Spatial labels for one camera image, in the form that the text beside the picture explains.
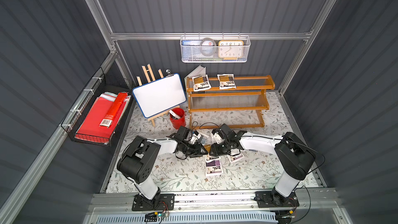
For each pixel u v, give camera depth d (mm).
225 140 803
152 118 968
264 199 736
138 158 474
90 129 678
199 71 984
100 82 778
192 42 888
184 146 698
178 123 980
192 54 854
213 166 839
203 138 939
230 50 878
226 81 846
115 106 740
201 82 833
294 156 488
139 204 722
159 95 932
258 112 1078
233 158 866
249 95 1214
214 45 854
